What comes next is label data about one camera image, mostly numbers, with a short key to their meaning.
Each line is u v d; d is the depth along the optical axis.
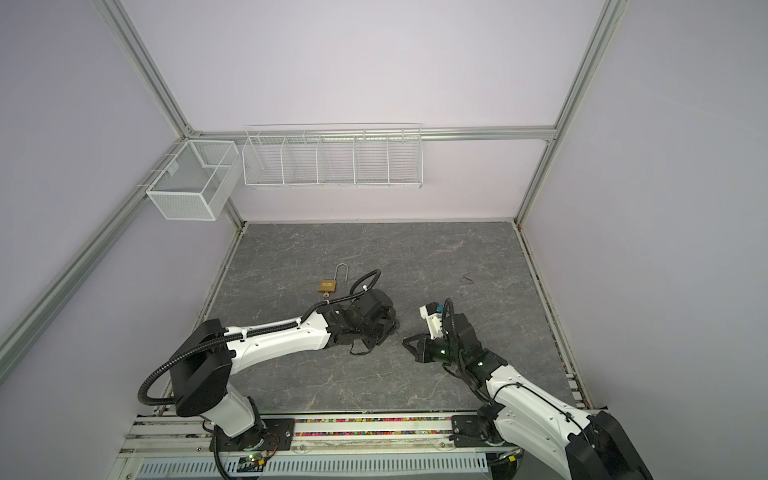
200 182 0.99
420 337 0.75
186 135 0.92
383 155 1.05
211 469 0.70
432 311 0.75
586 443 0.42
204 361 0.47
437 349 0.70
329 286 1.02
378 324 0.68
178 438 0.75
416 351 0.75
